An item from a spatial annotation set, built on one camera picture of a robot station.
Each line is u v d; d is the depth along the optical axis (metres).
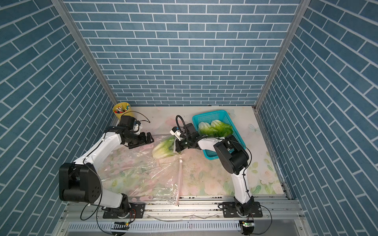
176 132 0.86
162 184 0.83
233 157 0.54
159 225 0.77
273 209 0.76
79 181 0.43
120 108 1.05
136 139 0.74
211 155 0.87
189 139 0.79
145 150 0.89
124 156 0.93
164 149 0.89
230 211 0.73
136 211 0.73
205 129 0.96
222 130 0.95
